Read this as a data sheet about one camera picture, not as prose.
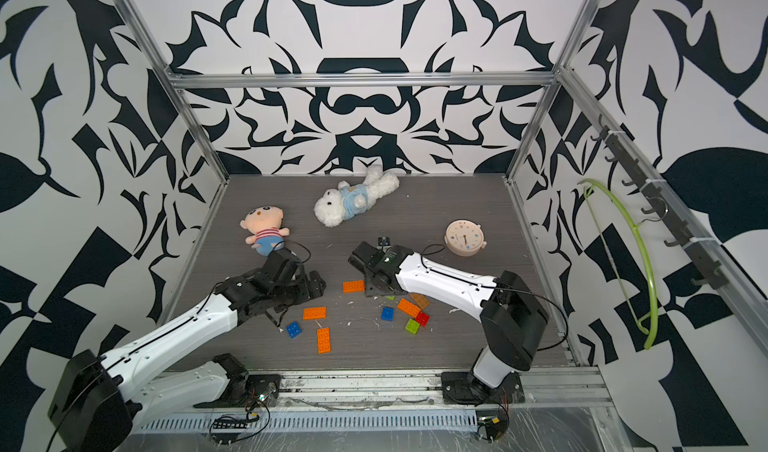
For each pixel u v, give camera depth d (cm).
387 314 85
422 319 84
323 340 81
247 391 72
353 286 92
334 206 100
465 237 100
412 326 83
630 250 67
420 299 89
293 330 83
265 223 98
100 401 38
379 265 59
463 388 74
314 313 85
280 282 64
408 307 87
